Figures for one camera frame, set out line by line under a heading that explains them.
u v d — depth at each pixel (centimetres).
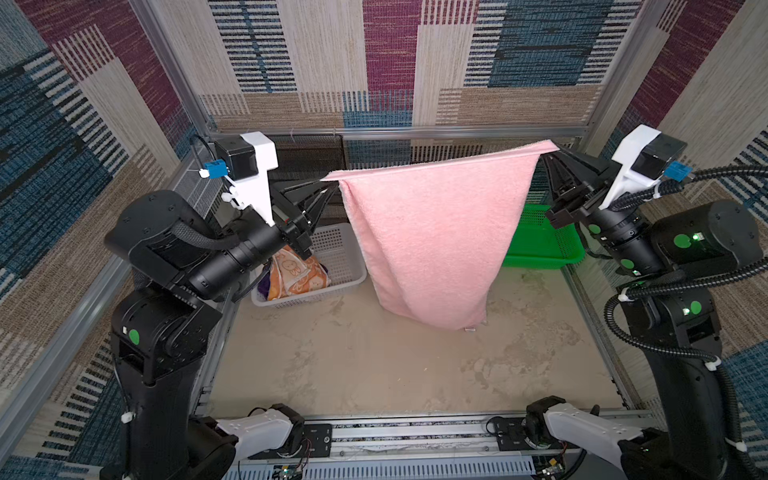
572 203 38
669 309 33
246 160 28
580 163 37
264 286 91
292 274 93
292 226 32
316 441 73
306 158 103
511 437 73
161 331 29
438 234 51
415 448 73
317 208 39
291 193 35
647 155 29
